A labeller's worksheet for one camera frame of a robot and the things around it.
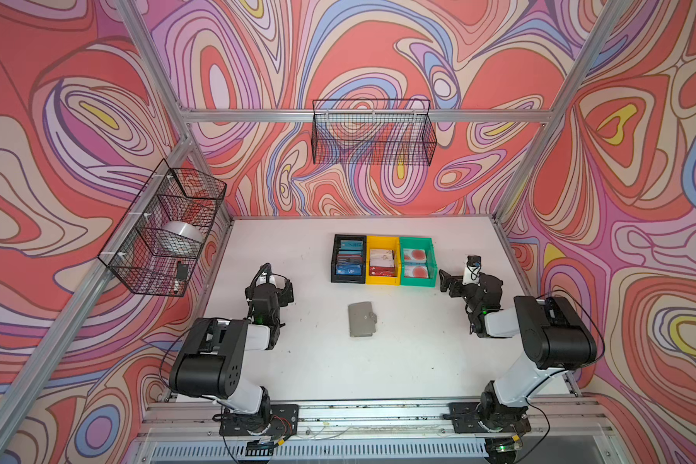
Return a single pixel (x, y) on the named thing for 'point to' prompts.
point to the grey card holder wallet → (362, 319)
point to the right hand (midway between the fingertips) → (454, 274)
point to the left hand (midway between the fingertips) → (273, 279)
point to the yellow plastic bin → (384, 243)
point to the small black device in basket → (182, 271)
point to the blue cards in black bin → (349, 258)
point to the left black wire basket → (156, 245)
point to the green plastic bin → (429, 246)
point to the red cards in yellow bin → (382, 263)
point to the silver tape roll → (180, 235)
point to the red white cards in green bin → (415, 263)
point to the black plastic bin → (360, 279)
